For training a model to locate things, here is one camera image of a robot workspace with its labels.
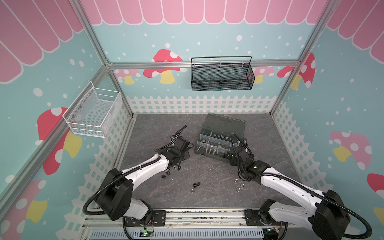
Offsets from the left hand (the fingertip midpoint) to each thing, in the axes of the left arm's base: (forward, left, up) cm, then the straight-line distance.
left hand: (185, 155), depth 88 cm
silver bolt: (+7, -18, -6) cm, 20 cm away
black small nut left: (-8, +10, -8) cm, 15 cm away
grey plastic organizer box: (+21, -23, -7) cm, 32 cm away
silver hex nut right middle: (-14, -34, -8) cm, 37 cm away
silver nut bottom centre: (-18, -5, -7) cm, 20 cm away
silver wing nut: (+15, -11, -7) cm, 20 cm away
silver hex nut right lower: (-16, -31, -7) cm, 36 cm away
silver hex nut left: (-17, +2, +22) cm, 28 cm away
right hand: (0, -28, +4) cm, 29 cm away
